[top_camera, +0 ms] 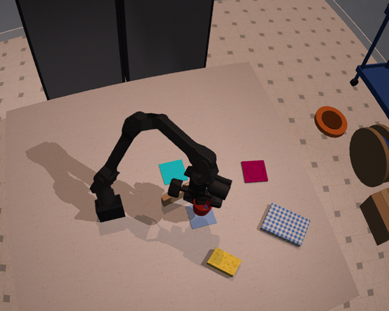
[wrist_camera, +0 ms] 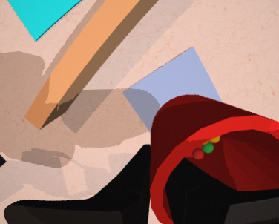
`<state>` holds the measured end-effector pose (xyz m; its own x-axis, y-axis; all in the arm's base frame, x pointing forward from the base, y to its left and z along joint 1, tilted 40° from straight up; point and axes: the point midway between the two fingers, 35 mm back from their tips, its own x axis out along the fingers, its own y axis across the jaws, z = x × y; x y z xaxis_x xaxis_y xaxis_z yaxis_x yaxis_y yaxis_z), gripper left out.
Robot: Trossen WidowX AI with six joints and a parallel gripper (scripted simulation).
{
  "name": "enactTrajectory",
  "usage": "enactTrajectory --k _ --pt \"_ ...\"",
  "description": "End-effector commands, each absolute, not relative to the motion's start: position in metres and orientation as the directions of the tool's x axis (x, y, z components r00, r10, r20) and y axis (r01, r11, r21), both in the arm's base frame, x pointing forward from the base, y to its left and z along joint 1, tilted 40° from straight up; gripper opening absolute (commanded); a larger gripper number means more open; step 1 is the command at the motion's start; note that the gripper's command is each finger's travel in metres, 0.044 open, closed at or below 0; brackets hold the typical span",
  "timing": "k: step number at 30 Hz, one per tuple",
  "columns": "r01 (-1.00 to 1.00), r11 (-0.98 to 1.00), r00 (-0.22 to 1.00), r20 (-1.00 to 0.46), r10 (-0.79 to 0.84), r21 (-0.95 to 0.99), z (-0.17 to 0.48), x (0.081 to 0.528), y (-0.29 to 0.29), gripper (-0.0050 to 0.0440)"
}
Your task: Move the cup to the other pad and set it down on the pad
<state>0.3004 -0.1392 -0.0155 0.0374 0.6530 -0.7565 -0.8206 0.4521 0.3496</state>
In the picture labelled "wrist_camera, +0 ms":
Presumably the red cup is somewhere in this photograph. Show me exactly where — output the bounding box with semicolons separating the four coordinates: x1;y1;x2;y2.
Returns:
150;94;279;224

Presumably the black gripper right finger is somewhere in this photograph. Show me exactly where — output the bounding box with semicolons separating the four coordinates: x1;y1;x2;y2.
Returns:
165;157;279;224

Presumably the green marble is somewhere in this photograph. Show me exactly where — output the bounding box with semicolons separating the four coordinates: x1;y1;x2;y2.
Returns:
202;142;214;153

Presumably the red marble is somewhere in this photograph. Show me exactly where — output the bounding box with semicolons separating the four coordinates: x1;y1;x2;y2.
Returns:
192;148;204;159

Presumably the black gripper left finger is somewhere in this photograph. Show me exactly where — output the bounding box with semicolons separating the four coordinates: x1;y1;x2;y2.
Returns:
4;144;151;224

